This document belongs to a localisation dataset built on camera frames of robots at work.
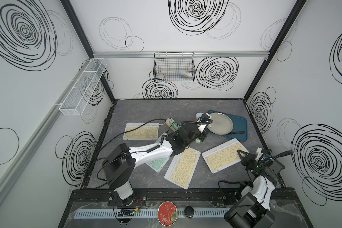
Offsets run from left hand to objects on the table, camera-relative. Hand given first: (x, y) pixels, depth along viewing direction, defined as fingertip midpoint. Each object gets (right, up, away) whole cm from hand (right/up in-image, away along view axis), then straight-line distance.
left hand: (208, 123), depth 75 cm
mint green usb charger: (-6, -8, -6) cm, 12 cm away
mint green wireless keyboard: (-28, -26, +10) cm, 39 cm away
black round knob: (-12, -38, -13) cm, 42 cm away
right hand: (+19, -18, +6) cm, 27 cm away
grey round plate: (+18, -3, +30) cm, 35 cm away
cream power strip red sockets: (-23, -2, +26) cm, 34 cm away
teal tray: (+31, -4, +30) cm, 44 cm away
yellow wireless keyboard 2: (+11, -19, +7) cm, 23 cm away
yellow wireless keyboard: (-13, -27, +9) cm, 32 cm away
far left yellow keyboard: (-36, -8, +25) cm, 44 cm away
